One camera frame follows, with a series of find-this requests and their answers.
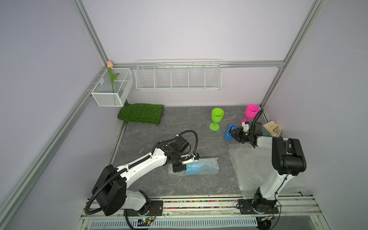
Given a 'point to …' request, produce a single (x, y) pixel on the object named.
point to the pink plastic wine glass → (250, 112)
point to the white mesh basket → (102, 93)
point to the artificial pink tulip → (112, 76)
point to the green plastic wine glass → (217, 115)
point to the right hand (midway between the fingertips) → (229, 131)
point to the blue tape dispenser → (228, 135)
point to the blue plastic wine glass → (203, 167)
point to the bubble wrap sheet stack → (253, 165)
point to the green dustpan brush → (265, 132)
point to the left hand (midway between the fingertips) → (182, 164)
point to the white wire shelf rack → (179, 74)
